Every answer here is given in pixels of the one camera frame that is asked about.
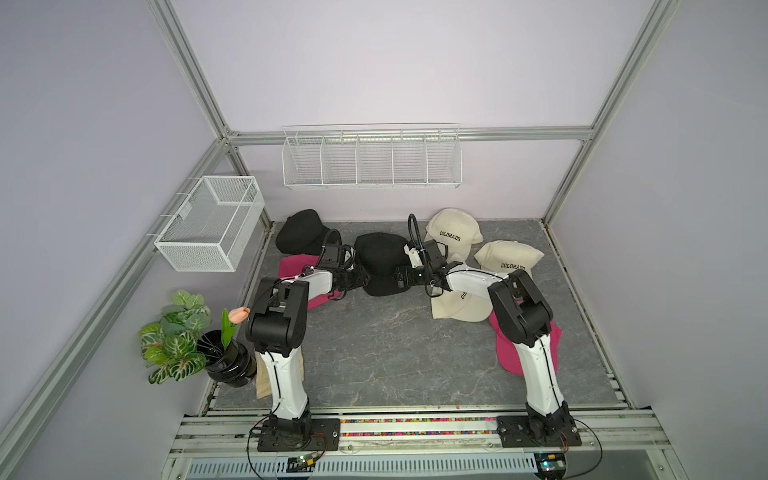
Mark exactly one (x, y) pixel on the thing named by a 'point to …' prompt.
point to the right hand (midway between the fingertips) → (399, 273)
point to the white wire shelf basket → (372, 156)
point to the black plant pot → (234, 365)
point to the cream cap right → (506, 257)
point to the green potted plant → (170, 347)
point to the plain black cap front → (382, 254)
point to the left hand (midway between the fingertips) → (368, 278)
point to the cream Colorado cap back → (455, 231)
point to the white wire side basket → (211, 227)
